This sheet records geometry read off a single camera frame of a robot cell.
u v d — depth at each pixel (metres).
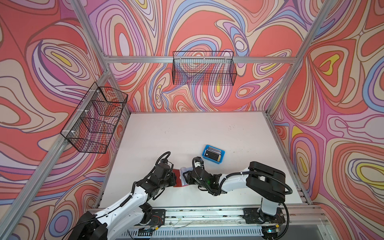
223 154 0.93
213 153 0.93
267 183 0.47
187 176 0.80
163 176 0.67
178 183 0.84
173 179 0.75
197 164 0.80
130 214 0.57
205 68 0.96
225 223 0.72
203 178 0.64
